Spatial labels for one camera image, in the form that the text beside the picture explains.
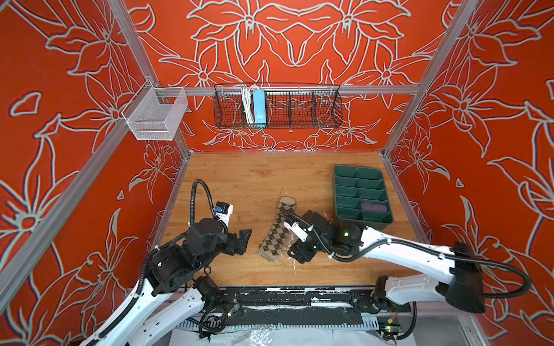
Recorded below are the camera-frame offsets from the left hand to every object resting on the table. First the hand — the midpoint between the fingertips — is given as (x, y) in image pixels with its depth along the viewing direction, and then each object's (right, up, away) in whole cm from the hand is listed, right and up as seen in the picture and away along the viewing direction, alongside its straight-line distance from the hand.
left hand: (238, 228), depth 67 cm
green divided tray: (+50, +7, +28) cm, 58 cm away
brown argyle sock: (+12, -12, +19) cm, 25 cm away
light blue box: (+5, +45, +23) cm, 51 cm away
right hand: (+17, -9, +6) cm, 20 cm away
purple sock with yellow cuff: (+55, +2, +25) cm, 61 cm away
